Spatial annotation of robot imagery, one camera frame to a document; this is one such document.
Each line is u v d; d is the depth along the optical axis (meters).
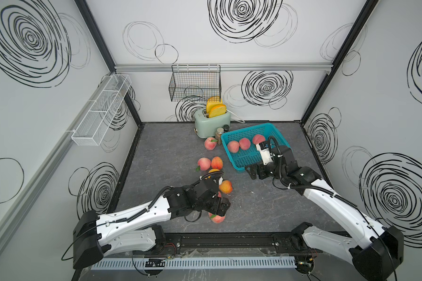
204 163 0.93
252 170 0.69
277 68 1.86
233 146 1.00
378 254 0.37
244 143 1.00
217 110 0.98
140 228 0.47
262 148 0.67
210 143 1.02
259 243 0.75
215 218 0.75
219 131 1.02
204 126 1.04
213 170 0.93
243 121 1.11
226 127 1.05
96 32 0.77
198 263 0.77
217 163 0.93
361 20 0.75
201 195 0.53
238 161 1.00
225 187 0.86
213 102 1.01
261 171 0.68
